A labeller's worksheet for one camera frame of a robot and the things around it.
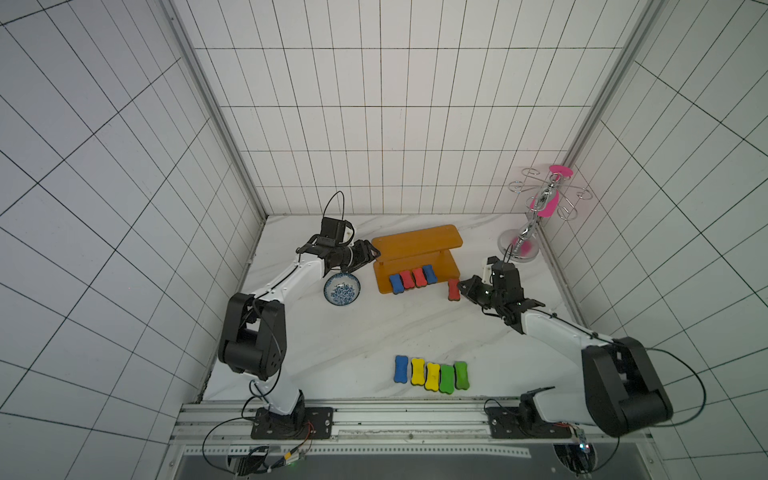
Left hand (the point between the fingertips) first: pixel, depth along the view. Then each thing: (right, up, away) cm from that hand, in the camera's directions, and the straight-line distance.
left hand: (372, 260), depth 89 cm
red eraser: (+11, -7, +9) cm, 16 cm away
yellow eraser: (+13, -29, -7) cm, 33 cm away
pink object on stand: (+57, +18, +4) cm, 60 cm away
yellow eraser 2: (+17, -31, -11) cm, 37 cm away
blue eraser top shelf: (+9, -30, -8) cm, 32 cm away
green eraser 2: (+25, -31, -9) cm, 41 cm away
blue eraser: (+8, -8, +9) cm, 14 cm away
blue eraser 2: (+19, -6, +11) cm, 23 cm away
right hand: (+23, -7, 0) cm, 24 cm away
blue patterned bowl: (-10, -10, +9) cm, 17 cm away
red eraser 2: (+16, -7, +9) cm, 19 cm away
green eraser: (+21, -31, -9) cm, 38 cm away
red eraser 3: (+25, -9, -1) cm, 27 cm away
